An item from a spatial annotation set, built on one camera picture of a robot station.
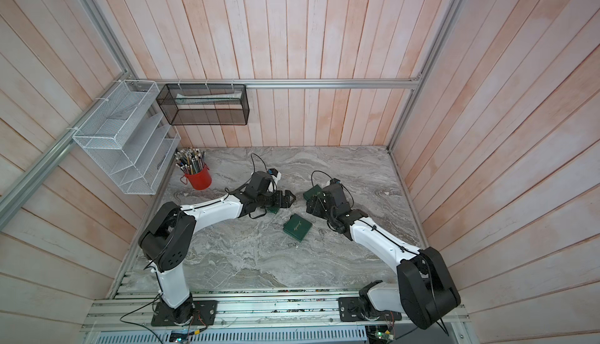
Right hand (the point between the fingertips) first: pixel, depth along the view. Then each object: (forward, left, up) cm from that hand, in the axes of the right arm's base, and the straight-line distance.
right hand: (314, 202), depth 89 cm
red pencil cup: (+13, +50, -4) cm, 52 cm away
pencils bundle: (+14, +51, +8) cm, 53 cm away
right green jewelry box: (+10, -1, -7) cm, 12 cm away
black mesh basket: (+42, +50, +16) cm, 67 cm away
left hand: (+2, +11, -3) cm, 12 cm away
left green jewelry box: (-5, +15, +3) cm, 16 cm away
